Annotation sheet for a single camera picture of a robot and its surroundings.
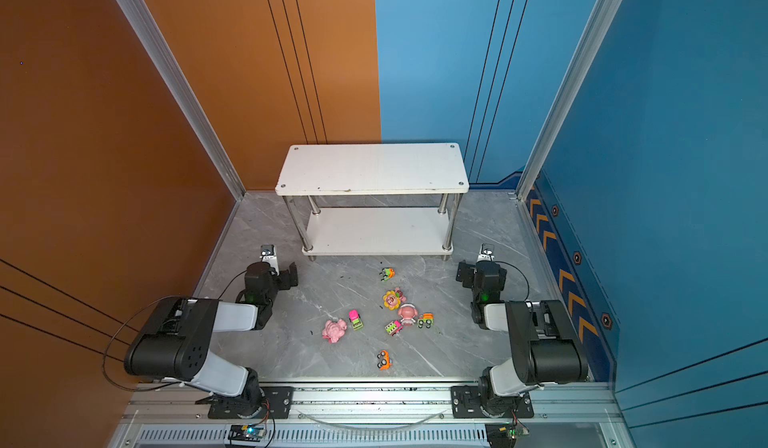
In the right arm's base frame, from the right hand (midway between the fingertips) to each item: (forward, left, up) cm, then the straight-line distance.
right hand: (477, 263), depth 94 cm
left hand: (+1, +64, +1) cm, 64 cm away
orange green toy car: (-17, +18, -2) cm, 25 cm away
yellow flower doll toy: (-11, +27, -2) cm, 29 cm away
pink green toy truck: (-17, +38, -1) cm, 42 cm away
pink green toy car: (-20, +27, -1) cm, 33 cm away
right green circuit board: (-44, 0, -6) cm, 44 cm away
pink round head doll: (-15, +23, -2) cm, 27 cm away
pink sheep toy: (-21, +43, 0) cm, 48 cm away
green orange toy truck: (-3, +29, -1) cm, 29 cm away
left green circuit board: (-43, +62, -5) cm, 76 cm away
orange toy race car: (-28, +29, -1) cm, 41 cm away
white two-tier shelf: (+33, +34, -3) cm, 47 cm away
